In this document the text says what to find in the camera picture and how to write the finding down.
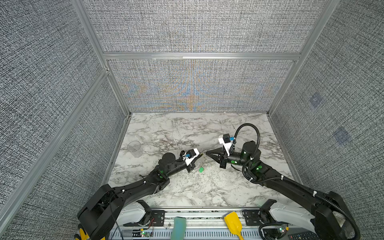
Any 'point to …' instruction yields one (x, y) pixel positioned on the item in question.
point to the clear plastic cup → (134, 147)
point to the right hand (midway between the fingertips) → (206, 152)
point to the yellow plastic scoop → (233, 223)
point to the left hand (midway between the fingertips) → (200, 153)
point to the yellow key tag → (200, 155)
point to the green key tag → (201, 169)
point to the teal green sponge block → (179, 228)
